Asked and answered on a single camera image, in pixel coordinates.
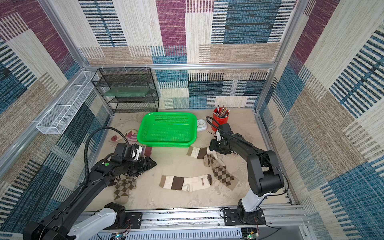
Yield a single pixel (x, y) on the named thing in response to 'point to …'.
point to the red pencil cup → (220, 115)
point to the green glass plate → (140, 91)
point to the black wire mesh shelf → (118, 78)
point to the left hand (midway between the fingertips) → (152, 165)
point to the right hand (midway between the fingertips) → (215, 149)
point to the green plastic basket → (173, 129)
